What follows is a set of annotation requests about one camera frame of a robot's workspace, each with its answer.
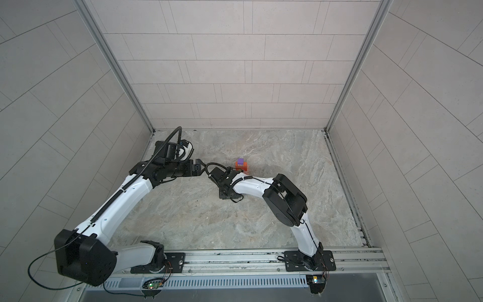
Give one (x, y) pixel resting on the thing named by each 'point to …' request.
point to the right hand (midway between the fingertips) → (226, 196)
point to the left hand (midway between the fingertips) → (204, 164)
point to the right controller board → (316, 283)
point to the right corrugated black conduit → (210, 163)
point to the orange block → (244, 168)
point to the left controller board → (155, 285)
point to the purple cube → (241, 160)
